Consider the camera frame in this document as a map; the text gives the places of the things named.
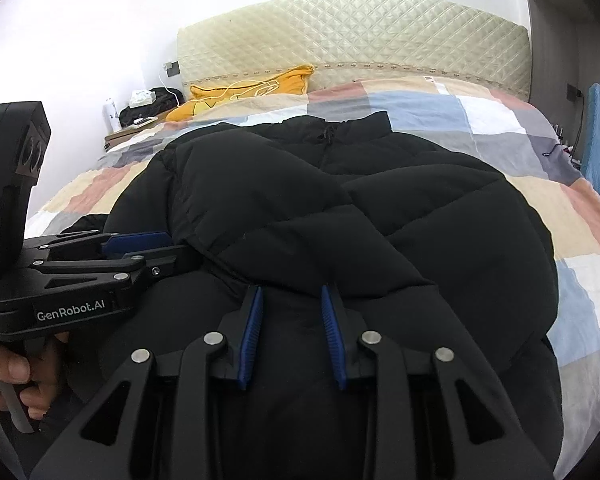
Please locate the white bottle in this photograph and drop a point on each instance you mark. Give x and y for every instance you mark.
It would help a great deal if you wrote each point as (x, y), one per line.
(112, 117)

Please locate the white phone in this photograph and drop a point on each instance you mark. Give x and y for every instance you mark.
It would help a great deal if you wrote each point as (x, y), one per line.
(145, 121)

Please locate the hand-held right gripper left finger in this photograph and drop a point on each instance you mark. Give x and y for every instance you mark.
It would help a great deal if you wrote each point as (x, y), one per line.
(250, 345)

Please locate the person's left hand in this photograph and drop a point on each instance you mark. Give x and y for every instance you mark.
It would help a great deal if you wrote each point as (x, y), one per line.
(5, 360)

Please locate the black wall socket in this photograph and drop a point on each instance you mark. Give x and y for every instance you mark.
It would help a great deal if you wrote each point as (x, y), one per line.
(573, 92)

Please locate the black bag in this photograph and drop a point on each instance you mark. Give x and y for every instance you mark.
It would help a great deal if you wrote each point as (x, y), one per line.
(166, 102)

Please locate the brown nightstand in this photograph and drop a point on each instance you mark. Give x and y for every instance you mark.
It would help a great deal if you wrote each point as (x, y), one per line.
(125, 136)

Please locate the cream quilted headboard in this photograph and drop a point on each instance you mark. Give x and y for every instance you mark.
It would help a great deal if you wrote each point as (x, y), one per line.
(355, 30)

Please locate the grey wall socket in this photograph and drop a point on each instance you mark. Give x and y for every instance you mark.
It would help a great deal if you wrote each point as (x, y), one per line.
(172, 69)

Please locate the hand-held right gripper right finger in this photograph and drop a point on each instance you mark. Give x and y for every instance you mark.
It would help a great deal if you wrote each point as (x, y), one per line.
(332, 345)

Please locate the black puffer jacket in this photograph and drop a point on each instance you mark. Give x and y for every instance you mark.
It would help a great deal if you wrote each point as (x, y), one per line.
(380, 210)

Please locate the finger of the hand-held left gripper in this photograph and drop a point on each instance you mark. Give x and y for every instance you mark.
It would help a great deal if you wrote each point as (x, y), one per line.
(130, 242)
(150, 262)

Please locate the white tissue box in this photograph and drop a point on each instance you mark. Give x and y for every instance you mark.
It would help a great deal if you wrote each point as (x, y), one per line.
(141, 97)

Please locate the yellow pillow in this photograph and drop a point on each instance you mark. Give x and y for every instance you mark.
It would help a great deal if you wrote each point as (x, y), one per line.
(290, 82)

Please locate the checkered bedspread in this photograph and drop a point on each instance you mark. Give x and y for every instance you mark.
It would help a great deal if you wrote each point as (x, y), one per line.
(555, 200)

